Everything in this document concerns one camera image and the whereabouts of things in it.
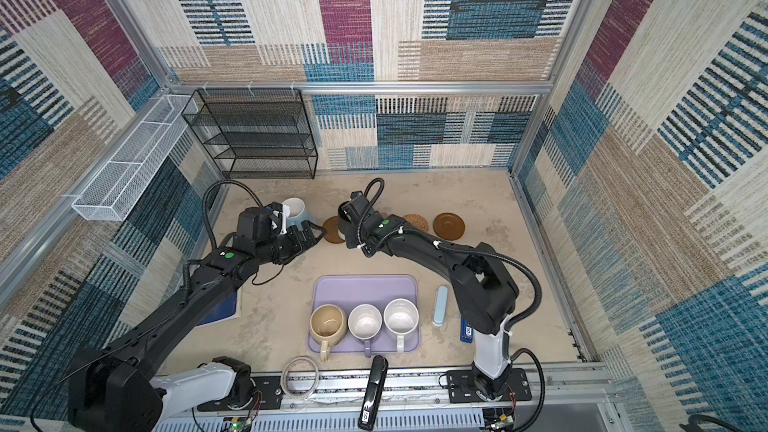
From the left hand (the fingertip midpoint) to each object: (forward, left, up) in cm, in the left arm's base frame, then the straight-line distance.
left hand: (318, 233), depth 79 cm
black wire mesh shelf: (+46, +29, -3) cm, 54 cm away
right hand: (+5, -9, -8) cm, 13 cm away
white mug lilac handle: (-17, -11, -19) cm, 28 cm away
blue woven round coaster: (+15, +8, -13) cm, 22 cm away
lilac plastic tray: (-6, -6, -24) cm, 25 cm away
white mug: (-16, -22, -18) cm, 32 cm away
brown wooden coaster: (+15, -40, -20) cm, 47 cm away
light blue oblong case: (-14, -32, -16) cm, 39 cm away
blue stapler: (-20, -38, -16) cm, 46 cm away
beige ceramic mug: (-18, -2, -19) cm, 26 cm away
